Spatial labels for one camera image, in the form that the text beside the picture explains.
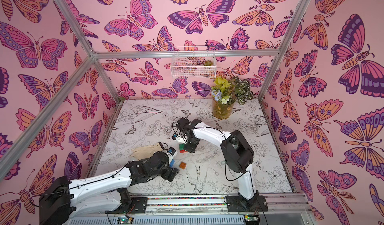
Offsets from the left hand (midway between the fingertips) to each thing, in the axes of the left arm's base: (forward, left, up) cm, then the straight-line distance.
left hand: (174, 165), depth 81 cm
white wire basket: (+56, -10, +29) cm, 64 cm away
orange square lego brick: (+2, -4, -5) cm, 6 cm away
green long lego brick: (+7, -4, +8) cm, 12 cm away
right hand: (+14, -9, -1) cm, 17 cm away
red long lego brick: (+10, -4, -3) cm, 11 cm away
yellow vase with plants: (+42, -31, +15) cm, 54 cm away
